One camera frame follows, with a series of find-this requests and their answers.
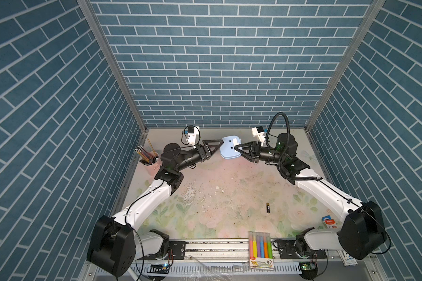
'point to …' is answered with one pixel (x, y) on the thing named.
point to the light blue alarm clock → (227, 150)
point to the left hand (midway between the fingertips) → (226, 149)
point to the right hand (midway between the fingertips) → (238, 152)
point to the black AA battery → (268, 207)
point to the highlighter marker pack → (261, 251)
